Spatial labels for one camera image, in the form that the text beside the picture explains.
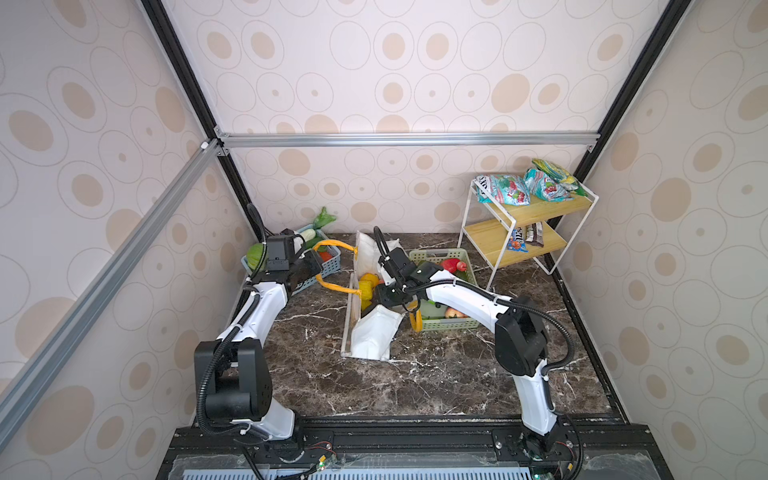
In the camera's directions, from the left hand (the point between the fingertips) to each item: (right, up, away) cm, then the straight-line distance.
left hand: (329, 252), depth 87 cm
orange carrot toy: (-5, -1, +21) cm, 22 cm away
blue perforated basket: (-3, -4, +17) cm, 18 cm away
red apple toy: (+39, -4, +19) cm, 43 cm away
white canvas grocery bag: (+12, -23, -2) cm, 26 cm away
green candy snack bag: (+51, +17, -3) cm, 54 cm away
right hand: (+14, -14, +3) cm, 21 cm away
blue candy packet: (+58, +3, +8) cm, 59 cm away
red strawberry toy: (+42, -4, +16) cm, 46 cm away
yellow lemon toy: (+10, -13, +5) cm, 17 cm away
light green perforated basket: (+31, -20, +10) cm, 38 cm away
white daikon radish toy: (-8, +13, +26) cm, 30 cm away
